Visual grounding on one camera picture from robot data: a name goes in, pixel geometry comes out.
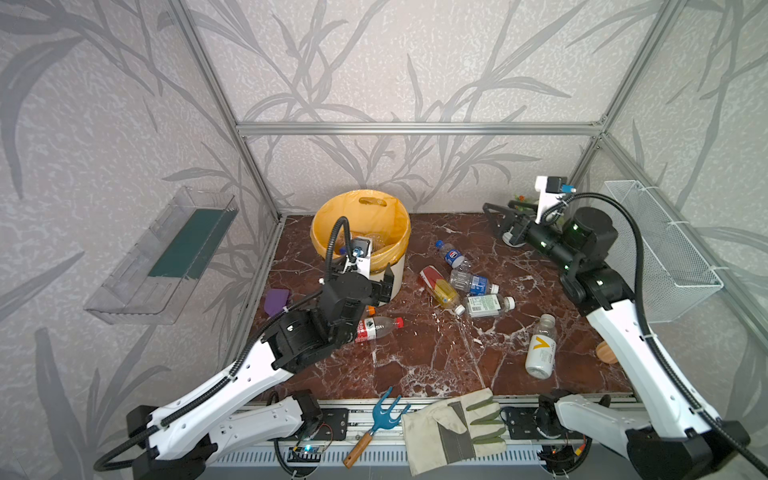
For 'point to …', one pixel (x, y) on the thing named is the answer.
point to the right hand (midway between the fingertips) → (493, 195)
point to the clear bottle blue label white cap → (473, 285)
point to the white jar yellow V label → (540, 355)
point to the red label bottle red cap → (377, 327)
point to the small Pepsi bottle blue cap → (452, 256)
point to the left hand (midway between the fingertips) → (373, 255)
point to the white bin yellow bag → (378, 215)
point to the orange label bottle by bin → (370, 310)
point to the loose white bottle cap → (460, 309)
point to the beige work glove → (458, 429)
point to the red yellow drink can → (438, 285)
